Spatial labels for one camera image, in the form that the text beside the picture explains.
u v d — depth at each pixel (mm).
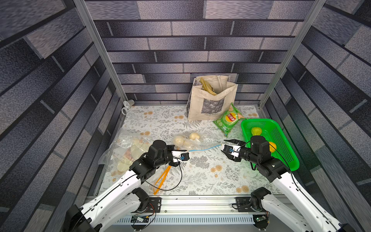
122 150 913
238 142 653
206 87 951
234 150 598
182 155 600
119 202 561
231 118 972
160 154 581
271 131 998
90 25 748
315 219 407
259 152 553
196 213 745
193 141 895
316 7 696
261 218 727
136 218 709
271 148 895
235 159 644
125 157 897
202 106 984
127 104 1138
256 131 974
